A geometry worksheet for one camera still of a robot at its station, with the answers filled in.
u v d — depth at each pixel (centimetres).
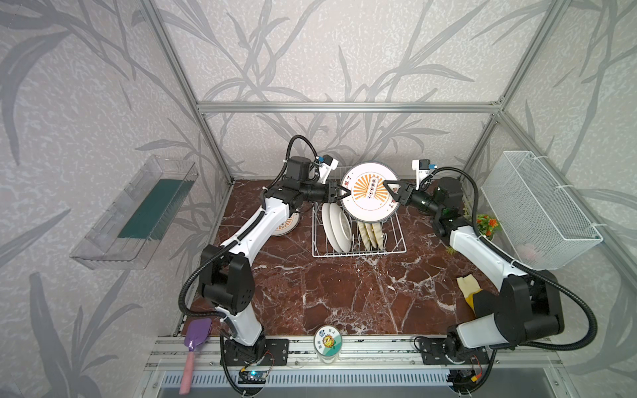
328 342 68
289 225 104
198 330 78
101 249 59
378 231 91
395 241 92
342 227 87
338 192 78
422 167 71
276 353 74
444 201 63
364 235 86
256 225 52
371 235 87
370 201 78
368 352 75
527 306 43
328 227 84
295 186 65
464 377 76
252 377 71
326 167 74
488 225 83
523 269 45
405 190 70
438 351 73
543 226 62
